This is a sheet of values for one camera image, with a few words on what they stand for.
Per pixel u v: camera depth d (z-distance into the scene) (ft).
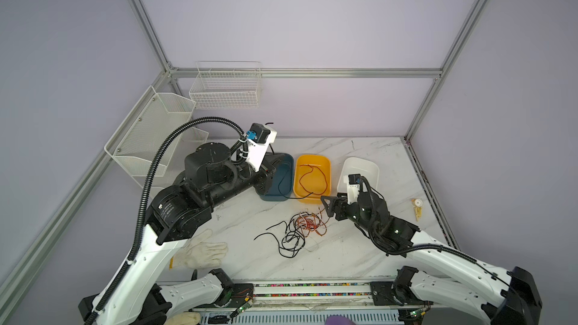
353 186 2.17
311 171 3.30
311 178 3.32
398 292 2.16
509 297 1.31
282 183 3.14
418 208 3.05
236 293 2.42
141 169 2.20
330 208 2.24
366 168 3.49
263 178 1.45
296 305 2.40
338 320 2.32
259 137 1.32
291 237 2.74
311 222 2.90
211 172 1.16
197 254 2.68
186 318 2.25
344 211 2.18
